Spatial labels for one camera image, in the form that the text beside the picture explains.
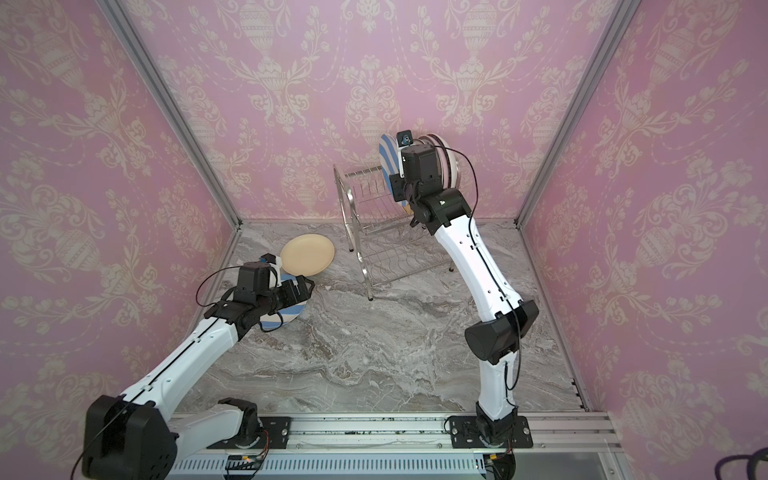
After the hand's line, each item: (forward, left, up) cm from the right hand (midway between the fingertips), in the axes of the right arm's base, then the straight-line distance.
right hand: (409, 168), depth 74 cm
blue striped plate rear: (-27, +33, -23) cm, 48 cm away
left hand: (-17, +30, -26) cm, 44 cm away
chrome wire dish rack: (+17, +8, -41) cm, 45 cm away
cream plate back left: (+7, +36, -40) cm, 55 cm away
